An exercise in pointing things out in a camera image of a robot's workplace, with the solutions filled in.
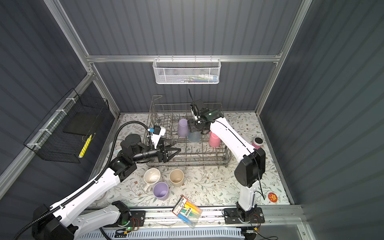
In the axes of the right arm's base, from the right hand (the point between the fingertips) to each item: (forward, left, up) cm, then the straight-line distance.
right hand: (195, 127), depth 84 cm
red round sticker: (-31, -41, -23) cm, 57 cm away
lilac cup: (+5, +8, -8) cm, 13 cm away
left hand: (-18, +8, +8) cm, 21 cm away
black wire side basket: (-11, +65, +9) cm, 66 cm away
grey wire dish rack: (-2, -7, -22) cm, 23 cm away
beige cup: (-21, +12, -20) cm, 32 cm away
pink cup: (-2, -11, -11) cm, 16 cm away
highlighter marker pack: (-39, +4, -20) cm, 44 cm away
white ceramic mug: (-21, +26, -19) cm, 39 cm away
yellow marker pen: (-14, +51, +7) cm, 54 cm away
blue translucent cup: (-1, +1, -8) cm, 8 cm away
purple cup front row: (-29, +20, -21) cm, 40 cm away
